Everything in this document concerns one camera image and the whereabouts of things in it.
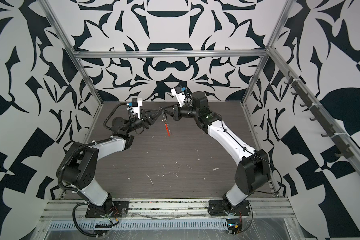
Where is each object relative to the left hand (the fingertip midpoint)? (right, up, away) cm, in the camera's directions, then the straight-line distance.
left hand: (162, 108), depth 71 cm
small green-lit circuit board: (+33, -56, +2) cm, 65 cm away
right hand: (+1, 0, 0) cm, 1 cm away
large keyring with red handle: (+1, -6, +2) cm, 7 cm away
